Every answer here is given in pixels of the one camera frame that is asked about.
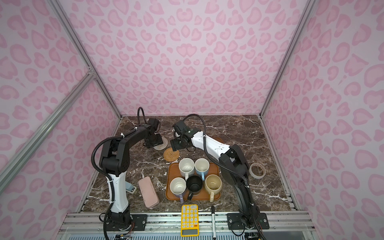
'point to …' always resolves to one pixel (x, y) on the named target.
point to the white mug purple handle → (178, 186)
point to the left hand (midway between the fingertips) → (159, 141)
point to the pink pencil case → (148, 192)
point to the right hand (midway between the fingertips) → (178, 143)
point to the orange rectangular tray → (172, 172)
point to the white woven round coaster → (162, 146)
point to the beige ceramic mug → (213, 184)
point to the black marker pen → (213, 228)
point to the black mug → (194, 184)
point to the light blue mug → (202, 166)
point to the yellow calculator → (190, 220)
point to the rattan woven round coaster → (170, 155)
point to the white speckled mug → (186, 166)
